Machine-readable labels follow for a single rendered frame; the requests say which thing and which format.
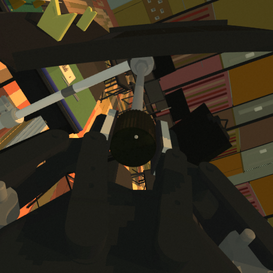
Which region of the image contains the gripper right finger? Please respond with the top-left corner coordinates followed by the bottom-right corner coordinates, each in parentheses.
top-left (150, 119), bottom-right (273, 270)

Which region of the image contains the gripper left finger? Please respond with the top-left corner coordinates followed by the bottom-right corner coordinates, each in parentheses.
top-left (0, 109), bottom-right (119, 248)

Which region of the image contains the dark knurled knob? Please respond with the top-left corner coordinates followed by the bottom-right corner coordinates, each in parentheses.
top-left (109, 109), bottom-right (158, 168)

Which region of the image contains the grey stand tube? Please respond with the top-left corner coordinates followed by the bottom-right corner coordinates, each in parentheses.
top-left (14, 60), bottom-right (132, 120)

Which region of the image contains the grey tube collar clamp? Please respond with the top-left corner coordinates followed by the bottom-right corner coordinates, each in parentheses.
top-left (0, 95), bottom-right (25, 130)

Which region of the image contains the dark music desk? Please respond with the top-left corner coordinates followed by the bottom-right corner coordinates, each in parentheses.
top-left (0, 11), bottom-right (273, 72)

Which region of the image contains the black square block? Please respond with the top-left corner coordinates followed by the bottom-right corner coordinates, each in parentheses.
top-left (169, 102), bottom-right (233, 167)

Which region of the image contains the green mat with blue edge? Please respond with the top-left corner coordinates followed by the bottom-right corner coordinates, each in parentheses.
top-left (41, 63), bottom-right (99, 131)

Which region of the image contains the grey ribbed panel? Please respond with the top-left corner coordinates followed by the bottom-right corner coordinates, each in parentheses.
top-left (0, 115), bottom-right (50, 150)

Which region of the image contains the grey fitting with beige peg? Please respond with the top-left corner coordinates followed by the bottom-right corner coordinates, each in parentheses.
top-left (0, 180), bottom-right (21, 231)
top-left (218, 227), bottom-right (273, 273)

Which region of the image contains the grey labelled box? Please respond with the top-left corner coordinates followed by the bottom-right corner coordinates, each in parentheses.
top-left (220, 51), bottom-right (273, 70)
top-left (231, 93), bottom-right (273, 126)
top-left (240, 141), bottom-right (273, 172)

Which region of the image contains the grey knob shaft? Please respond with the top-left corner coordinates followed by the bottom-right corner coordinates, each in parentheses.
top-left (130, 63), bottom-right (148, 112)

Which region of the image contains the white paper sheet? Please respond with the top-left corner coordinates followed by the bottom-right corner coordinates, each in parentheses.
top-left (58, 64), bottom-right (77, 84)

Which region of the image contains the grey hexagonal hub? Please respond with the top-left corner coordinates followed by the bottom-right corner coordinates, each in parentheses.
top-left (129, 56), bottom-right (155, 77)

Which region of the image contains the shelf unit with coloured panels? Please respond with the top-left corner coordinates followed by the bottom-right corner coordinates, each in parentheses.
top-left (158, 0), bottom-right (273, 228)

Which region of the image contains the small yellow wedge block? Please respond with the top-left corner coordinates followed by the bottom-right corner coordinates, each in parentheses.
top-left (75, 6), bottom-right (98, 32)

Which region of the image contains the large yellow wedge block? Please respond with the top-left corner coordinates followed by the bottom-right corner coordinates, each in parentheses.
top-left (36, 0), bottom-right (78, 42)

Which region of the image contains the brown cardboard box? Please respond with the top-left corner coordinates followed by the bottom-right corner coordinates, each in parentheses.
top-left (142, 0), bottom-right (172, 24)

